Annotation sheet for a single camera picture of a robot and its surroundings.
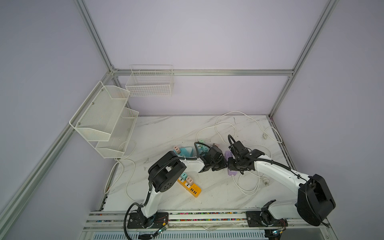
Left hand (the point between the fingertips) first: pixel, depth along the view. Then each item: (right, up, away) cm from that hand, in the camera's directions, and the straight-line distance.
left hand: (228, 166), depth 90 cm
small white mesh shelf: (-75, +12, +13) cm, 77 cm away
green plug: (-16, +15, +6) cm, 23 cm away
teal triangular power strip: (-25, +8, +5) cm, 27 cm away
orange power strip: (-21, -10, -10) cm, 25 cm away
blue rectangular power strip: (-16, +10, +6) cm, 20 cm away
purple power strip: (-3, +11, -17) cm, 20 cm away
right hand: (0, +2, -4) cm, 5 cm away
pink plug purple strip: (-5, +12, +11) cm, 17 cm away
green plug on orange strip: (-27, -3, -8) cm, 28 cm away
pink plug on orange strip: (-23, -5, -10) cm, 26 cm away
